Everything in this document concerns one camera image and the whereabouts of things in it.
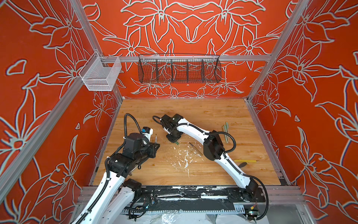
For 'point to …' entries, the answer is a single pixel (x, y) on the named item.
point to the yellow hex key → (245, 161)
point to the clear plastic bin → (100, 73)
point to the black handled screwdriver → (242, 164)
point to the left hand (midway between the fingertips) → (158, 144)
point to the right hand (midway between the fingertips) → (171, 139)
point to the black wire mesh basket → (179, 68)
